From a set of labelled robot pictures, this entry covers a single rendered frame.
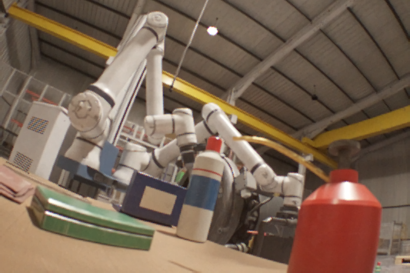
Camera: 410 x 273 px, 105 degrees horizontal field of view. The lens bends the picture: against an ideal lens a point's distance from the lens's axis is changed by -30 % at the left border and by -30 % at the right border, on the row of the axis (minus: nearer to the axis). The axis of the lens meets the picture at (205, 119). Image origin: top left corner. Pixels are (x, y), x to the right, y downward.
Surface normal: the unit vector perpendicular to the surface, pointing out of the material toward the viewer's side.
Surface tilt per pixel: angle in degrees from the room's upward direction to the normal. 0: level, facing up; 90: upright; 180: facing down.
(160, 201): 96
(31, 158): 90
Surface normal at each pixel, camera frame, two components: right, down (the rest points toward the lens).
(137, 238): 0.78, -0.07
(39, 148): -0.14, -0.44
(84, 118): 0.26, -0.18
